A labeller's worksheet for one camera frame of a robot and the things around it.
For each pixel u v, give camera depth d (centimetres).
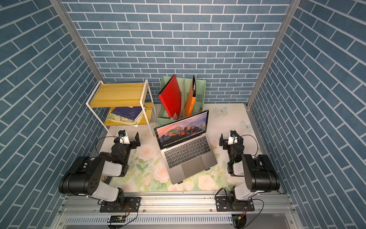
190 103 86
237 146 72
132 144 82
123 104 75
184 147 84
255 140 102
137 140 84
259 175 45
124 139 76
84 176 45
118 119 89
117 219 72
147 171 85
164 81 106
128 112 94
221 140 84
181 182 81
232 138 77
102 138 105
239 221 70
